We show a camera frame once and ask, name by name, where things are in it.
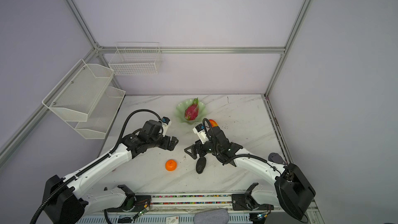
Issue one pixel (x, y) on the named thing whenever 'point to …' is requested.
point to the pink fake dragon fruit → (192, 112)
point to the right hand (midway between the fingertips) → (190, 146)
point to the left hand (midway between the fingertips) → (169, 140)
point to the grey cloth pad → (216, 216)
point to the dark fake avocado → (200, 165)
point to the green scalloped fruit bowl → (181, 107)
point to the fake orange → (171, 165)
